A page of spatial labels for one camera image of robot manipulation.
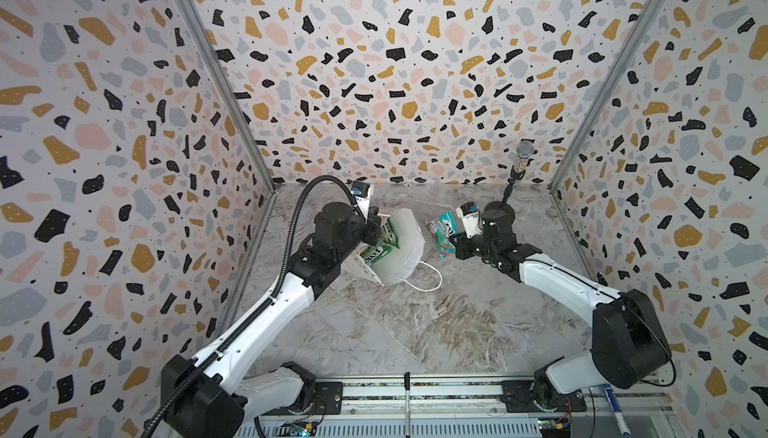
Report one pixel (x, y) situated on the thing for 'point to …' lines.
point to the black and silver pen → (407, 386)
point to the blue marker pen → (616, 409)
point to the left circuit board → (297, 428)
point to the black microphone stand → (503, 205)
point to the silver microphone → (524, 150)
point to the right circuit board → (553, 427)
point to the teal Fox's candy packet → (441, 229)
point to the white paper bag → (402, 261)
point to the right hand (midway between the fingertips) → (447, 232)
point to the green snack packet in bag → (378, 251)
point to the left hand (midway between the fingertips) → (376, 203)
